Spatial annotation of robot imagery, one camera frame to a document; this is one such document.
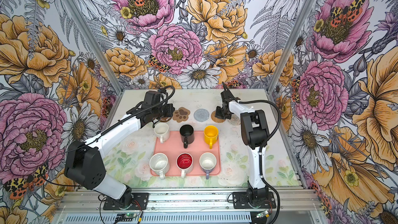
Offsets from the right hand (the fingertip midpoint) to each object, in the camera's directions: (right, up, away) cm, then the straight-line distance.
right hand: (219, 119), depth 104 cm
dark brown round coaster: (-35, +1, -1) cm, 35 cm away
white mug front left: (-34, -22, -18) cm, 44 cm away
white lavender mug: (-8, -21, -18) cm, 29 cm away
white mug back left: (-35, -6, -10) cm, 37 cm away
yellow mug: (-6, -9, -8) cm, 13 cm away
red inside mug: (-20, -21, -18) cm, 35 cm away
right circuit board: (+16, -40, -32) cm, 54 cm away
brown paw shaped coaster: (-26, +3, +3) cm, 26 cm away
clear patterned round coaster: (+11, -1, +1) cm, 11 cm away
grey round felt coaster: (-12, +3, +4) cm, 13 cm away
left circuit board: (-45, -40, -33) cm, 69 cm away
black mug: (-20, -8, -10) cm, 24 cm away
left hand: (-27, +5, -17) cm, 32 cm away
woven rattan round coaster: (-2, 0, +1) cm, 2 cm away
